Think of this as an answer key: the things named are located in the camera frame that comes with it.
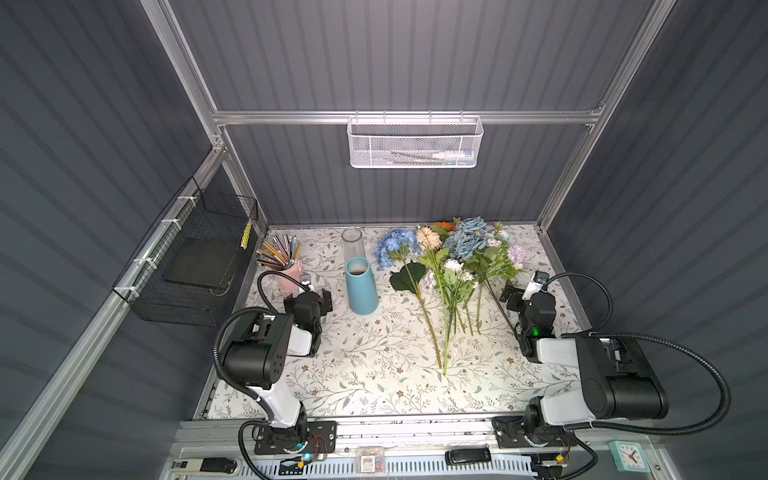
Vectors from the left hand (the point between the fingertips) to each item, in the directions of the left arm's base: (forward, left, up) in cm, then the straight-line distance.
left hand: (306, 293), depth 96 cm
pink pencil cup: (+6, +3, +4) cm, 8 cm away
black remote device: (-46, -42, -1) cm, 63 cm away
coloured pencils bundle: (+12, +9, +6) cm, 16 cm away
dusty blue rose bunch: (+11, -54, +12) cm, 57 cm away
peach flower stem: (+19, -43, +2) cm, 47 cm away
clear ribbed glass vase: (+9, -16, +13) cm, 22 cm away
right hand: (-6, -70, +7) cm, 70 cm away
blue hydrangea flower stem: (+17, -32, +3) cm, 36 cm away
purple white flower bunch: (+6, -64, +5) cm, 65 cm away
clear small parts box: (-46, -20, -2) cm, 50 cm away
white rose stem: (-2, -49, +2) cm, 49 cm away
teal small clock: (-49, -81, -2) cm, 94 cm away
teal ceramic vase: (-6, -19, +8) cm, 21 cm away
